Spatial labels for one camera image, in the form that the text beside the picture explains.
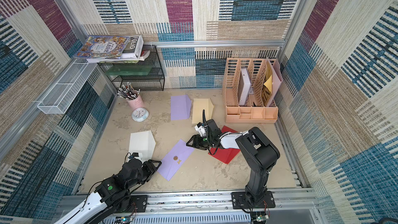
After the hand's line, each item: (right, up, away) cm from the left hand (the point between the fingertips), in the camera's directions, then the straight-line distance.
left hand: (161, 165), depth 81 cm
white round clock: (-20, +24, +23) cm, 39 cm away
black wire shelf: (-12, +49, +14) cm, 52 cm away
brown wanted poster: (+61, +36, +17) cm, 73 cm away
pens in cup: (-25, +39, +17) cm, 49 cm away
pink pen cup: (-23, +32, +24) cm, 46 cm away
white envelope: (-14, +8, +14) cm, 22 cm away
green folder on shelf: (-26, +54, +24) cm, 65 cm away
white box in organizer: (+46, +42, +14) cm, 64 cm away
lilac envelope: (+6, +29, +31) cm, 43 cm away
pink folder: (+60, +45, +7) cm, 76 cm away
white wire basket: (-43, +34, -9) cm, 56 cm away
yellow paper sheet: (+59, +43, +8) cm, 73 cm away
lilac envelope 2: (+7, +1, +6) cm, 9 cm away
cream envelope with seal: (+19, +31, +32) cm, 48 cm away
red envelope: (+34, +2, +9) cm, 36 cm away
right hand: (+14, +8, +9) cm, 19 cm away
